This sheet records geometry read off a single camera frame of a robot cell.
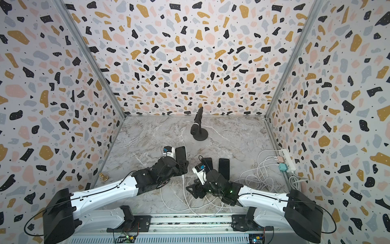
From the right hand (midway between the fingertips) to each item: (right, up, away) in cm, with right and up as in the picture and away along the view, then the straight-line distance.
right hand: (191, 186), depth 76 cm
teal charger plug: (+55, +5, +17) cm, 58 cm away
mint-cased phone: (-6, +16, +4) cm, 17 cm away
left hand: (-2, +11, +3) cm, 11 cm away
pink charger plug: (+56, +9, +21) cm, 60 cm away
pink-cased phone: (+9, +8, +19) cm, 22 cm away
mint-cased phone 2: (+19, +4, +21) cm, 29 cm away
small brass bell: (-51, 0, +12) cm, 52 cm away
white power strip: (+60, +6, +16) cm, 62 cm away
